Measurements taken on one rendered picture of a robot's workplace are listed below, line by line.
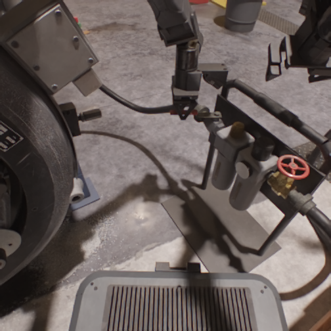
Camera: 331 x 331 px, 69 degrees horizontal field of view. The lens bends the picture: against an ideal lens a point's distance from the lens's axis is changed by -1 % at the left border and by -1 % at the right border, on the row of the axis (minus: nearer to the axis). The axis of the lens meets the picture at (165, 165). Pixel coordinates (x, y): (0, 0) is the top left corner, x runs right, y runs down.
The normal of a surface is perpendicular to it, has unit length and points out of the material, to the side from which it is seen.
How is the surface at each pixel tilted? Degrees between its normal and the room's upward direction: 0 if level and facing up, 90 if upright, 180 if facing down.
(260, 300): 0
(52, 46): 90
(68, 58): 90
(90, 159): 0
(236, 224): 0
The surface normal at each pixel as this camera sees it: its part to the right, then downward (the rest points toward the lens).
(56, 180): 0.56, 0.63
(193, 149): 0.02, -0.66
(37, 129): 0.73, 0.48
